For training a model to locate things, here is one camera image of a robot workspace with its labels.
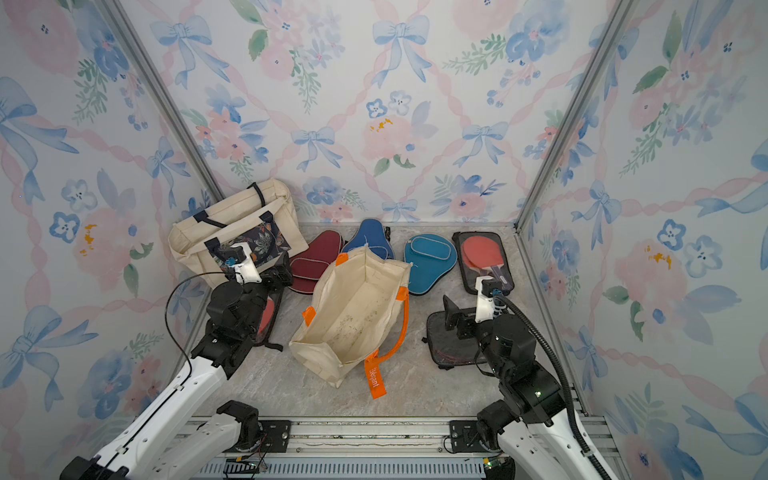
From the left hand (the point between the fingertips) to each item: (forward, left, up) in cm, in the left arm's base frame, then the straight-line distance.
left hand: (270, 253), depth 73 cm
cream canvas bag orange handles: (0, -18, -29) cm, 35 cm away
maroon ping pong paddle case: (+18, 0, -29) cm, 34 cm away
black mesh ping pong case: (-12, -45, -28) cm, 55 cm away
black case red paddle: (+26, -64, -32) cm, 76 cm away
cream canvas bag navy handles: (+24, +12, -10) cm, 28 cm away
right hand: (-7, -46, 0) cm, 46 cm away
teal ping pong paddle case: (+21, -44, -26) cm, 55 cm away
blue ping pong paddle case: (+35, -22, -29) cm, 50 cm away
